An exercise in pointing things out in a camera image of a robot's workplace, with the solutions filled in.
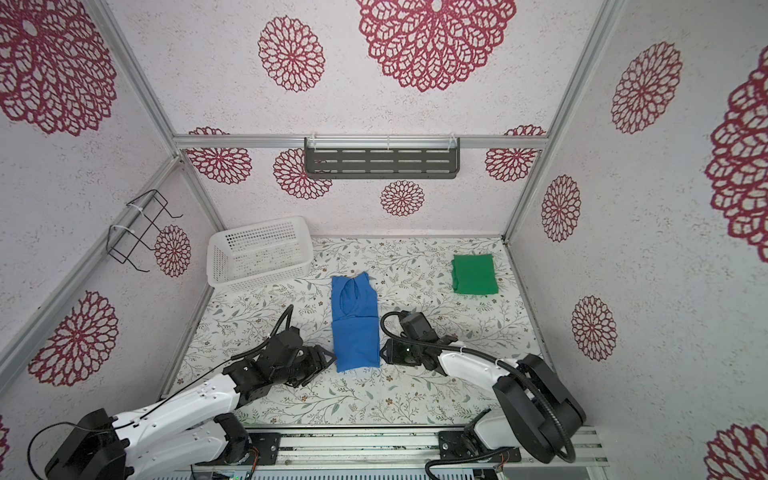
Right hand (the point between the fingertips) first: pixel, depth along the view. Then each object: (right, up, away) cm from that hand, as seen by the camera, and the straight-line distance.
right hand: (383, 351), depth 86 cm
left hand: (-14, -3, -5) cm, 15 cm away
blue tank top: (-9, +7, +8) cm, 14 cm away
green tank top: (+33, +22, +22) cm, 45 cm away
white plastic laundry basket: (-51, +29, +29) cm, 65 cm away
